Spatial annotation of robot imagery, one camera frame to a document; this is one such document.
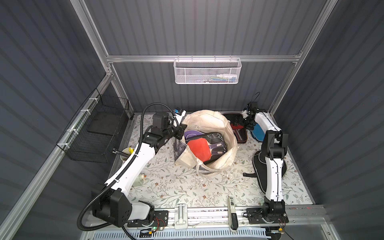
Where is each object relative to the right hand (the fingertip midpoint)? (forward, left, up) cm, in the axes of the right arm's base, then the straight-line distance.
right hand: (241, 124), depth 108 cm
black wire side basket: (-29, +84, +24) cm, 92 cm away
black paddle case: (-30, -5, -1) cm, 31 cm away
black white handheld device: (-59, +15, 0) cm, 61 cm away
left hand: (-21, +37, +24) cm, 49 cm away
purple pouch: (-16, +36, +10) cm, 41 cm away
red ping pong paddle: (-24, +29, +5) cm, 38 cm away
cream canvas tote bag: (-16, +25, +21) cm, 36 cm away
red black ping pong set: (-6, +2, -1) cm, 6 cm away
